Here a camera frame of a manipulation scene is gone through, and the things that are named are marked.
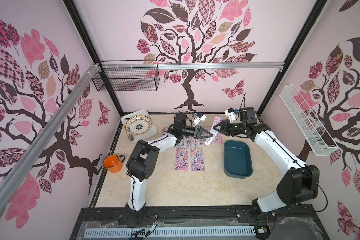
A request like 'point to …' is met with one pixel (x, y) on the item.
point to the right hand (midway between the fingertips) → (214, 130)
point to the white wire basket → (318, 140)
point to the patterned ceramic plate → (137, 125)
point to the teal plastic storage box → (237, 159)
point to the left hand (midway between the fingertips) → (210, 137)
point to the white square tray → (152, 131)
